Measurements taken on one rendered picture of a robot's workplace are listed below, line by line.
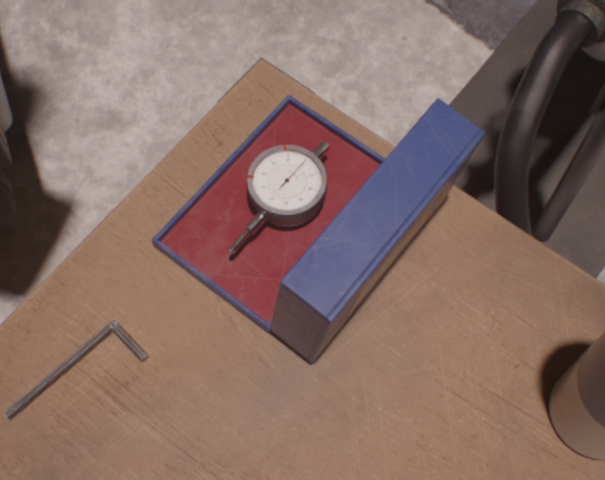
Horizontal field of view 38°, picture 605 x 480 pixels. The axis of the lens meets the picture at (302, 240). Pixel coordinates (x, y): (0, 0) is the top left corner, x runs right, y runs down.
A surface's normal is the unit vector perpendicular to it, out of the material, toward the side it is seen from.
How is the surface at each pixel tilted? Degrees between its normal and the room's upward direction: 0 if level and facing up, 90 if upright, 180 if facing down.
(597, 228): 0
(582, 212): 0
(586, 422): 90
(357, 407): 0
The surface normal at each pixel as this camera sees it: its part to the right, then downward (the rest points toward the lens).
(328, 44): 0.00, -0.41
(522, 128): -0.09, 0.29
